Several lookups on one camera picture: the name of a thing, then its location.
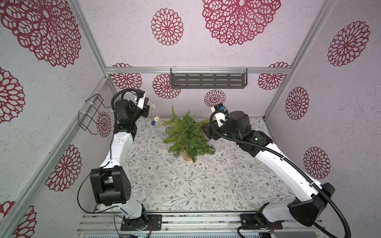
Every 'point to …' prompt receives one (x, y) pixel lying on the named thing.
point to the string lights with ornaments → (156, 118)
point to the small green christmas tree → (186, 137)
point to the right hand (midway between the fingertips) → (207, 122)
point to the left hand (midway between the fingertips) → (146, 99)
